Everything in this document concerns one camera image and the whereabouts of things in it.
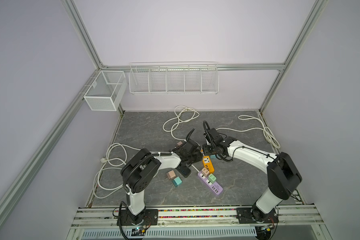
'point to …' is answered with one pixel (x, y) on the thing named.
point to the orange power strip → (208, 164)
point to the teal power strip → (212, 156)
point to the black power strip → (184, 170)
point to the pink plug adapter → (171, 174)
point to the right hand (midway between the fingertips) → (206, 149)
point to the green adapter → (212, 178)
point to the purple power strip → (214, 186)
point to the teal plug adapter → (177, 181)
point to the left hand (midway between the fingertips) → (203, 158)
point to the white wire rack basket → (174, 78)
